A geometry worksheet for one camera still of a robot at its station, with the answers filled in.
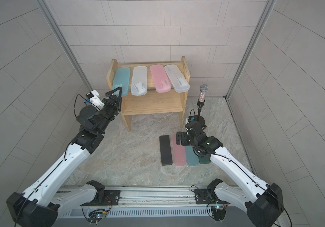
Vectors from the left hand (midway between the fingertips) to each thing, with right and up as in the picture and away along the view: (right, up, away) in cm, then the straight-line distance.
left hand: (125, 90), depth 63 cm
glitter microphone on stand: (+41, -15, +34) cm, 55 cm away
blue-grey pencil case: (+34, -39, +20) cm, 55 cm away
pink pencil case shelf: (+26, -36, +24) cm, 51 cm away
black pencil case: (+17, -31, +26) cm, 44 cm away
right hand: (+27, -23, +15) cm, 39 cm away
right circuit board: (+44, -60, +6) cm, 75 cm away
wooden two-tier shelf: (+9, -5, +23) cm, 26 cm away
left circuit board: (-14, -59, +2) cm, 61 cm away
